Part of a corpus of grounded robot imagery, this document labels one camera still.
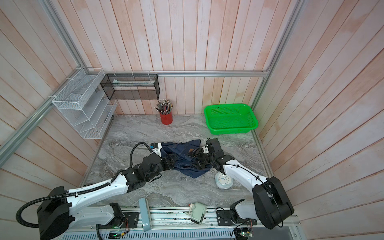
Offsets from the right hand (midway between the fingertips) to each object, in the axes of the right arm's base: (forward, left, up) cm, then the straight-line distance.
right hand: (187, 157), depth 82 cm
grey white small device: (-25, -6, -9) cm, 27 cm away
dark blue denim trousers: (+4, +2, -3) cm, 5 cm away
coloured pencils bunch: (+38, +17, +3) cm, 42 cm away
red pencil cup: (+36, +17, -8) cm, 40 cm away
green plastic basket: (+42, -33, -13) cm, 55 cm away
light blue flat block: (-32, +18, -8) cm, 38 cm away
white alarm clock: (-9, -21, -11) cm, 25 cm away
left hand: (-3, +7, +2) cm, 8 cm away
